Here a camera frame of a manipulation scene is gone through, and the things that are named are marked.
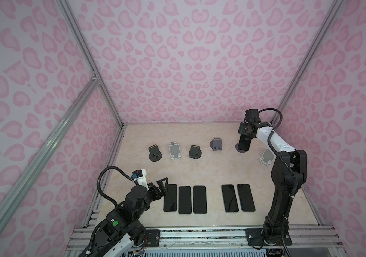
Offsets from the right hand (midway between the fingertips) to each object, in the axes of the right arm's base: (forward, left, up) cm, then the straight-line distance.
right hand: (248, 127), depth 97 cm
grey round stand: (-14, +56, -10) cm, 59 cm away
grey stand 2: (-10, +32, -13) cm, 36 cm away
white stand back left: (-10, +45, -10) cm, 47 cm away
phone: (-7, +2, -7) cm, 10 cm away
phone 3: (-39, +37, -14) cm, 56 cm away
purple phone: (-37, +5, -15) cm, 40 cm away
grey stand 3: (-2, +18, -14) cm, 23 cm away
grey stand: (-8, +4, -13) cm, 15 cm away
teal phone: (-39, +30, -14) cm, 51 cm away
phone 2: (-40, +45, -13) cm, 61 cm away
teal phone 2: (-38, +14, -13) cm, 43 cm away
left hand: (-36, +47, +4) cm, 59 cm away
